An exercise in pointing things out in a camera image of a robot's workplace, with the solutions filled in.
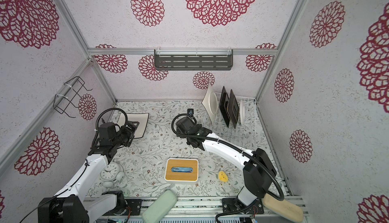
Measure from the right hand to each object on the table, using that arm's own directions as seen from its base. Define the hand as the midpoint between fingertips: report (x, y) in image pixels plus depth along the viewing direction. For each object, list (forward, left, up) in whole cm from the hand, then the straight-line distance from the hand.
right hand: (185, 125), depth 83 cm
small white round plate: (+16, -35, -7) cm, 39 cm away
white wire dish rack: (+9, -39, -21) cm, 45 cm away
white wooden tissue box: (-19, +2, -17) cm, 25 cm away
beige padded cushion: (-35, -47, -16) cm, 61 cm away
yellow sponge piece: (-21, -21, -18) cm, 35 cm away
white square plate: (+19, +34, -18) cm, 43 cm away
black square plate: (+14, -28, -2) cm, 32 cm away
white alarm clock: (-23, +38, -13) cm, 46 cm away
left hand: (-3, +27, -2) cm, 27 cm away
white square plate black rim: (+19, -14, -1) cm, 24 cm away
